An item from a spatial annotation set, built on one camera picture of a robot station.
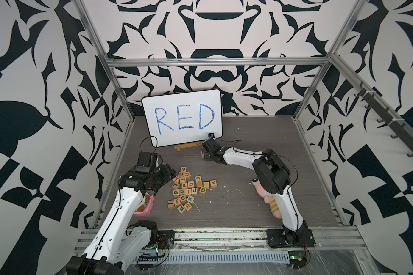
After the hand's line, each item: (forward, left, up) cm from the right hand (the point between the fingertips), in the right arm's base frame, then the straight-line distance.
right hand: (208, 150), depth 102 cm
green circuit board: (-52, -36, -3) cm, 63 cm away
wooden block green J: (-18, +6, +1) cm, 19 cm away
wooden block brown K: (-21, -2, +1) cm, 21 cm away
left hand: (-20, +18, +13) cm, 30 cm away
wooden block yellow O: (-21, +1, +1) cm, 21 cm away
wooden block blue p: (-33, +13, +1) cm, 35 cm away
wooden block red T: (-19, +17, +1) cm, 25 cm away
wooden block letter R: (-4, +3, +1) cm, 5 cm away
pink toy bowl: (-32, +30, +2) cm, 44 cm away
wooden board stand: (0, +17, +3) cm, 18 cm away
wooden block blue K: (-29, +9, +1) cm, 30 cm away
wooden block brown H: (-32, +10, +1) cm, 34 cm away
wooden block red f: (-30, +15, +1) cm, 34 cm away
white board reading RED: (+9, +13, +18) cm, 24 cm away
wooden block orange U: (-16, +11, +1) cm, 20 cm away
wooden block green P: (-26, +16, +1) cm, 30 cm away
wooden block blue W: (-25, +13, +1) cm, 28 cm away
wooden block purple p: (-25, +7, +2) cm, 26 cm away
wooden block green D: (-24, +3, +1) cm, 25 cm away
